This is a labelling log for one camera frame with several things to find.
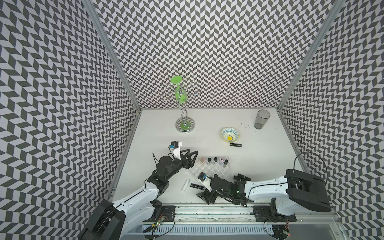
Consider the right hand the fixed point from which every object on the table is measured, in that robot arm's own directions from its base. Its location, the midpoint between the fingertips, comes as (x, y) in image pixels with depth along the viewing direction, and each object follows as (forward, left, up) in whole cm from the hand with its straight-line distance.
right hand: (202, 191), depth 78 cm
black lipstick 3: (+7, -24, 0) cm, 25 cm away
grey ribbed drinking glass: (+43, -40, +11) cm, 60 cm away
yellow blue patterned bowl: (+36, -20, -1) cm, 42 cm away
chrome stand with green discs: (+47, +11, +31) cm, 57 cm away
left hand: (+16, +4, +12) cm, 21 cm away
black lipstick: (+16, -4, +5) cm, 17 cm away
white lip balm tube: (+5, +8, -1) cm, 10 cm away
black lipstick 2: (+28, -22, 0) cm, 36 cm away
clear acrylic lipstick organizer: (+14, -6, -1) cm, 16 cm away
